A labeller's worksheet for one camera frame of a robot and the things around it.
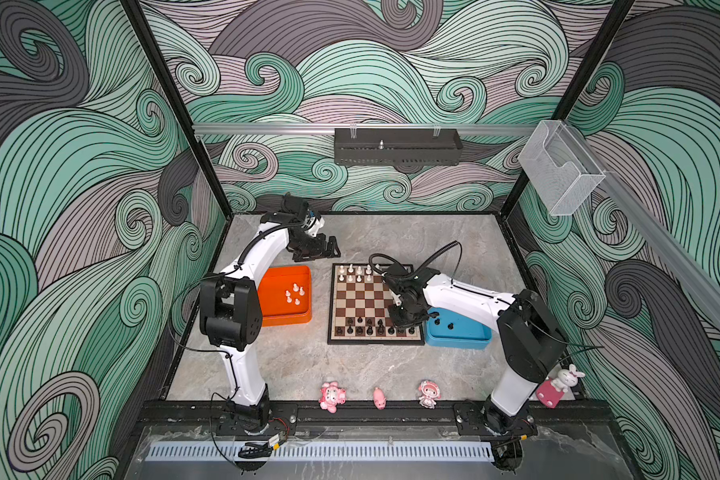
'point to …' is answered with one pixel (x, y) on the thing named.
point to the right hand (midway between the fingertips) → (399, 325)
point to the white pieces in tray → (295, 289)
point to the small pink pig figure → (379, 398)
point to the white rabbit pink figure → (550, 392)
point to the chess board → (358, 302)
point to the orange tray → (272, 284)
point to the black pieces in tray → (450, 326)
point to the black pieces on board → (370, 331)
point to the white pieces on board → (359, 271)
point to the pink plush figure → (331, 395)
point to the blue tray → (446, 329)
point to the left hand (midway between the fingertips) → (328, 252)
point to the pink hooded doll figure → (428, 392)
